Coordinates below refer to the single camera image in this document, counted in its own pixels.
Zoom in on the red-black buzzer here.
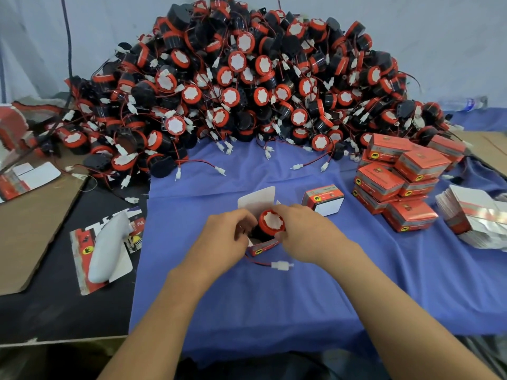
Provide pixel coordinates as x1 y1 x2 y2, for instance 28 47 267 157
246 210 294 272

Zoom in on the pile of black red buzzers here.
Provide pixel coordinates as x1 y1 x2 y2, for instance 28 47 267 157
32 0 468 181

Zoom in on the brown cardboard piece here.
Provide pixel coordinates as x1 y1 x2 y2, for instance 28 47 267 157
0 154 87 296

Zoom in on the person's left forearm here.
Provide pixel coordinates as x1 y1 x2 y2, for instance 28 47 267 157
99 269 215 380

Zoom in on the person's right forearm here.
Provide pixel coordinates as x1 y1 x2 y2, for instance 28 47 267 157
333 245 500 380

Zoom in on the person's right hand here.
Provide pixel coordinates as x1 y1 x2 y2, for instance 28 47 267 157
271 203 365 270

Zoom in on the stack of box blanks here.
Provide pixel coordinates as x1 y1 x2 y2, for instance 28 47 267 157
436 184 507 252

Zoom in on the brown cardboard sheet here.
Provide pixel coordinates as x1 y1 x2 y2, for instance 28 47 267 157
463 130 507 175

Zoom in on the blue table cloth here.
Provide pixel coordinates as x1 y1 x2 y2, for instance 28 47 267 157
128 107 507 365

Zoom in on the person's left hand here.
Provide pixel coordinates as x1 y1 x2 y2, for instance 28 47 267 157
178 208 258 286

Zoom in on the black hanging cable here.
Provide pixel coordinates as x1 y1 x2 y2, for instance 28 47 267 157
60 0 74 92

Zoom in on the clear plastic water bottle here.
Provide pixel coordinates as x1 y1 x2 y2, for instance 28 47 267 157
442 96 488 113

